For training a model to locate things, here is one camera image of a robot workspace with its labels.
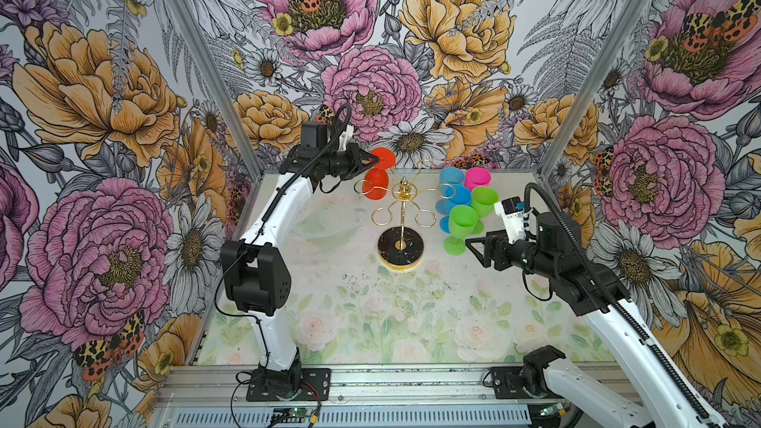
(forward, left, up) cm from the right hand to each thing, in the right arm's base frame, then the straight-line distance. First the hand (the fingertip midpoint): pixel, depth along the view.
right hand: (478, 249), depth 70 cm
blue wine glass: (+28, -2, -13) cm, 31 cm away
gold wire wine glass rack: (+16, +17, -24) cm, 34 cm away
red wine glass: (+27, +24, -3) cm, 36 cm away
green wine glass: (+16, -1, -11) cm, 19 cm away
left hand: (+23, +23, +5) cm, 33 cm away
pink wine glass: (+35, -10, -12) cm, 38 cm away
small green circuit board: (-27, +43, -25) cm, 57 cm away
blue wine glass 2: (+36, 0, -12) cm, 38 cm away
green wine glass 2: (+23, -9, -9) cm, 26 cm away
